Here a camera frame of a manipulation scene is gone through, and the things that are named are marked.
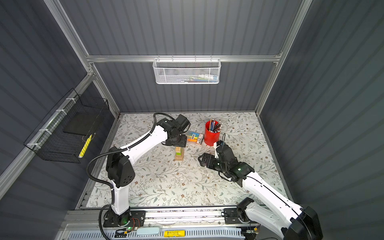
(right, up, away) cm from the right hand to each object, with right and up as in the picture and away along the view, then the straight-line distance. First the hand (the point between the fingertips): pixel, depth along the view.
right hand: (206, 161), depth 78 cm
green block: (-16, +2, +12) cm, 20 cm away
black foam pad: (-61, +20, -3) cm, 65 cm away
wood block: (-15, +5, +8) cm, 18 cm away
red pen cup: (+5, +15, +11) cm, 19 cm away
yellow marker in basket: (-57, +7, -12) cm, 58 cm away
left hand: (-15, +9, +8) cm, 19 cm away
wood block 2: (-16, -1, +14) cm, 21 cm away
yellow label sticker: (-15, -31, -10) cm, 36 cm away
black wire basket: (-69, +14, -6) cm, 71 cm away
